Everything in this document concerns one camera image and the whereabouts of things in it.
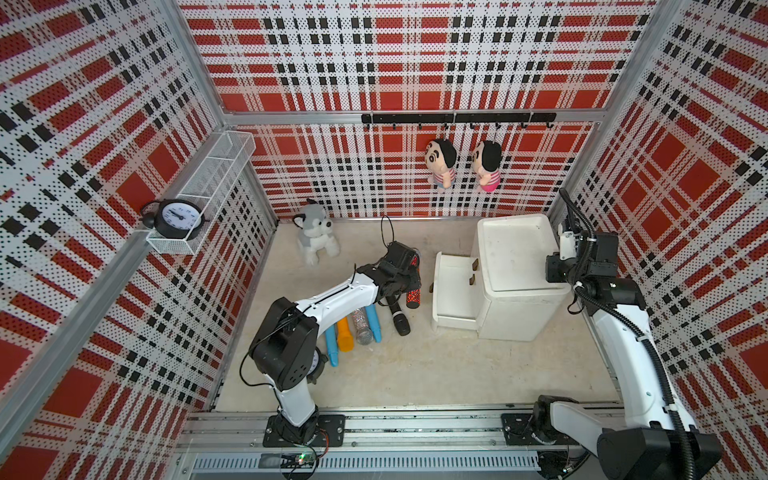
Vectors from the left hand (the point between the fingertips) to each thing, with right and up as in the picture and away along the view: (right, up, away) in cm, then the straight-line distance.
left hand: (420, 278), depth 89 cm
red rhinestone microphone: (-2, -5, -7) cm, 9 cm away
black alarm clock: (-29, -23, -7) cm, 37 cm away
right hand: (+36, +7, -14) cm, 39 cm away
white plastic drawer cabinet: (+24, -5, -17) cm, 30 cm away
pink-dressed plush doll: (+22, +37, +4) cm, 44 cm away
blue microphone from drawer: (-14, -14, +2) cm, 20 cm away
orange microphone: (-22, -18, -3) cm, 29 cm away
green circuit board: (-30, -41, -20) cm, 55 cm away
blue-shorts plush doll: (+7, +37, +2) cm, 38 cm away
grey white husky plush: (-34, +15, +9) cm, 38 cm away
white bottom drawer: (+12, -9, +6) cm, 16 cm away
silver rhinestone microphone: (-17, -16, -2) cm, 23 cm away
